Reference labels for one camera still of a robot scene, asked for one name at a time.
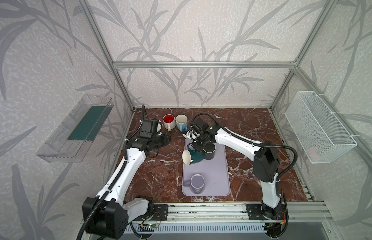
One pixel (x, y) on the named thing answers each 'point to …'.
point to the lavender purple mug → (196, 183)
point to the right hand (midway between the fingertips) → (194, 140)
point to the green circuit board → (152, 225)
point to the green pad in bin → (90, 122)
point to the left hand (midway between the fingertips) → (173, 133)
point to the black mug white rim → (209, 150)
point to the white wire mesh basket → (323, 137)
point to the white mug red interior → (169, 121)
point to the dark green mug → (192, 156)
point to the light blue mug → (181, 120)
